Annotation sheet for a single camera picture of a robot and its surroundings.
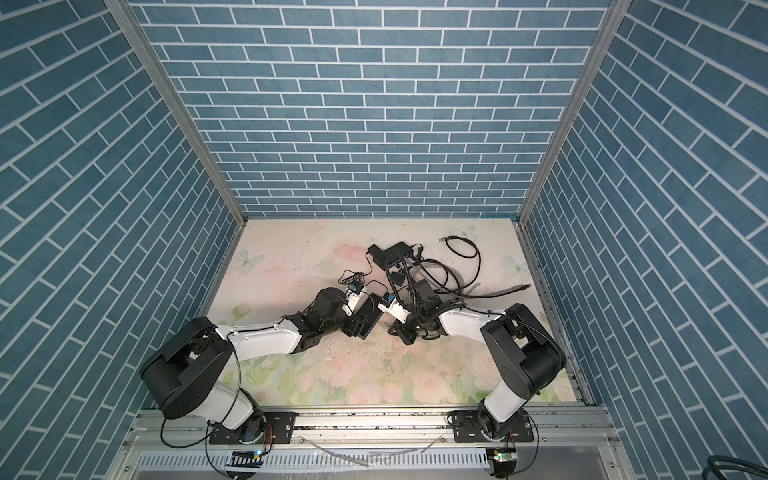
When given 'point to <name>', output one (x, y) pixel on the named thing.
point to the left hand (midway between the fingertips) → (362, 311)
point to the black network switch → (393, 254)
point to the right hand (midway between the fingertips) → (389, 326)
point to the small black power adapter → (397, 278)
